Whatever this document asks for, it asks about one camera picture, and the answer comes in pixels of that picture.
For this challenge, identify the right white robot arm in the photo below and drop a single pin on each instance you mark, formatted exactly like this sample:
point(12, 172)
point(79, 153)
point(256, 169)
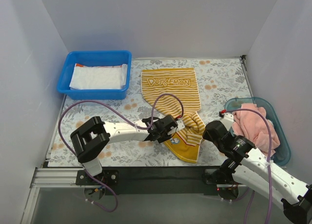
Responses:
point(247, 165)

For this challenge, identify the white towel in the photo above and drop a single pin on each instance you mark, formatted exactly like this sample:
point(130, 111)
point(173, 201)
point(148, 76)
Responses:
point(98, 78)

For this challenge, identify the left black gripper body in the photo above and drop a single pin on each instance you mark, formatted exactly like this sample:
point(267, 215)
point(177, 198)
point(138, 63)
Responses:
point(169, 122)

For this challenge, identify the orange cartoon towel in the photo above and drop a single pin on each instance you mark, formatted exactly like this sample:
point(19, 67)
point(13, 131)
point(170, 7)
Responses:
point(80, 65)

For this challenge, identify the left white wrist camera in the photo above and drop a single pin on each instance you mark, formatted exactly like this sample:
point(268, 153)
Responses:
point(180, 125)

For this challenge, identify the floral table mat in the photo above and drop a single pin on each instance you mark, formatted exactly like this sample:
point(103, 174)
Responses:
point(218, 81)

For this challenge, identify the teal laundry basket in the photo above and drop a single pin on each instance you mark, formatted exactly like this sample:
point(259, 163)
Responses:
point(282, 154)

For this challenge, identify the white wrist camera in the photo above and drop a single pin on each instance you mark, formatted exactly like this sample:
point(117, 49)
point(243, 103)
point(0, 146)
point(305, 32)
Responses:
point(180, 125)
point(227, 119)

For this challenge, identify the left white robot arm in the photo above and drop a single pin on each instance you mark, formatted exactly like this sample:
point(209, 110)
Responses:
point(90, 139)

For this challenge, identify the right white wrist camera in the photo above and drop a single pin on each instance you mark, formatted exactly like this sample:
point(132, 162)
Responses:
point(227, 119)

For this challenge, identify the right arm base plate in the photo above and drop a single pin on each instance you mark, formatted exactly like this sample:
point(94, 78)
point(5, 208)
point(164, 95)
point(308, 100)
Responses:
point(218, 176)

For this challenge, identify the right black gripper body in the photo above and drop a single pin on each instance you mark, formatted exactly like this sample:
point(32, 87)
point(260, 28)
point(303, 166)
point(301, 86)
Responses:
point(214, 130)

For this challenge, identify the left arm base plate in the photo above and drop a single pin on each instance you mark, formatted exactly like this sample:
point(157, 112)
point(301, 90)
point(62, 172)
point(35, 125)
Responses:
point(108, 177)

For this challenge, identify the yellow striped towel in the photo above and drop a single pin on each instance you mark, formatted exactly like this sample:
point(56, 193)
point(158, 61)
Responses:
point(178, 93)

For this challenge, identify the pink towel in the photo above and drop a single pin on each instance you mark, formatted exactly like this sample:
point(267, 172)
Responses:
point(249, 123)

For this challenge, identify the blue plastic bin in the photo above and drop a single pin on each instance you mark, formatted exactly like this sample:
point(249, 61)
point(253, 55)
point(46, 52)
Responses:
point(94, 58)

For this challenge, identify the aluminium frame rail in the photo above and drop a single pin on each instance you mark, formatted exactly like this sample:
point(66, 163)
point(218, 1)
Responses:
point(47, 178)

